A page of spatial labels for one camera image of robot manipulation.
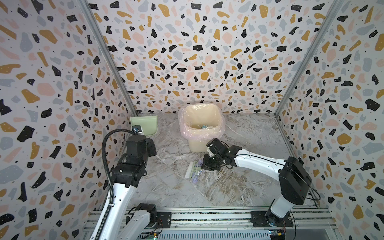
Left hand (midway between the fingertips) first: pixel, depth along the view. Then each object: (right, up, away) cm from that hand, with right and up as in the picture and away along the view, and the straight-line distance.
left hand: (146, 139), depth 70 cm
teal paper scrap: (+28, +6, +29) cm, 40 cm away
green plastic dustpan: (0, +7, +5) cm, 9 cm away
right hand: (+24, -15, +11) cm, 30 cm away
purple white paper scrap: (+22, -25, +16) cm, 37 cm away
